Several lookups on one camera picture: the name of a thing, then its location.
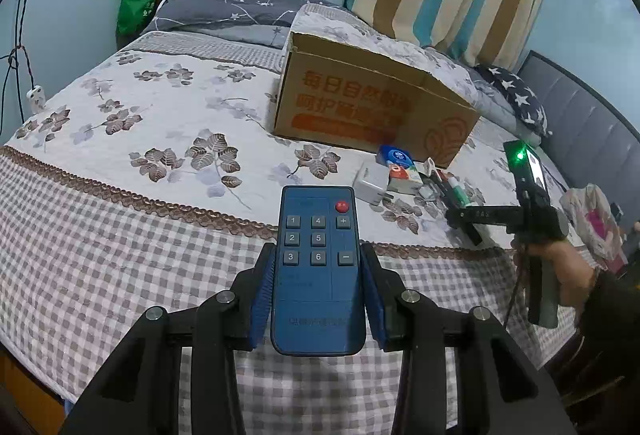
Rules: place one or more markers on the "green white glue stick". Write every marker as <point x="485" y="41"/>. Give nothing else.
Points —
<point x="458" y="191"/>

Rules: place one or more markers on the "white power strip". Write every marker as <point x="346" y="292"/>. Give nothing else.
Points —
<point x="36" y="99"/>

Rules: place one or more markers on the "blue small carton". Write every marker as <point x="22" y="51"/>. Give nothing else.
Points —
<point x="403" y="176"/>

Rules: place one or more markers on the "star pattern navy pillow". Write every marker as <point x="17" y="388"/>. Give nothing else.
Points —
<point x="522" y="99"/>

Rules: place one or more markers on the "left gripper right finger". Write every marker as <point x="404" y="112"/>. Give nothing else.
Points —
<point x="461" y="373"/>

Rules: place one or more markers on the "person right hand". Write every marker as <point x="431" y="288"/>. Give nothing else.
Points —
<point x="576" y="277"/>

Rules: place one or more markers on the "blue remote control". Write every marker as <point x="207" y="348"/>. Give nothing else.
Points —
<point x="317" y="304"/>

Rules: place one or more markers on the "right forearm dark sleeve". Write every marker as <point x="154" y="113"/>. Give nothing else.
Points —
<point x="599" y="384"/>

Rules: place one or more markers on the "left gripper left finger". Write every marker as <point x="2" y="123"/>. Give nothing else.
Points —
<point x="136" y="390"/>

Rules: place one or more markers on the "black marker pen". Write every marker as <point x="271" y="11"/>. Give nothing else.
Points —
<point x="453" y="208"/>

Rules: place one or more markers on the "white power adapter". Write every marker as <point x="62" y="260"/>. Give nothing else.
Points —
<point x="371" y="183"/>

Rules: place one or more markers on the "floral checked bedspread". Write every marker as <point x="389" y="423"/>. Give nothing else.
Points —
<point x="153" y="180"/>

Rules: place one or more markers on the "grey padded headboard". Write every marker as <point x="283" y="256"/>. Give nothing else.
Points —
<point x="591" y="142"/>

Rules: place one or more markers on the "white plastic bag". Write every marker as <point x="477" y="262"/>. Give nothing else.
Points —
<point x="591" y="216"/>

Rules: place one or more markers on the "red black lighter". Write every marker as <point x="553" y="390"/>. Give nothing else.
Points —
<point x="442" y="179"/>

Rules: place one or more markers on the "brown cardboard box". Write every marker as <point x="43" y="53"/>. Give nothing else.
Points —
<point x="343" y="95"/>

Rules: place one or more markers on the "white plastic clip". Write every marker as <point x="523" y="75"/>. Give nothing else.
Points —
<point x="429" y="167"/>

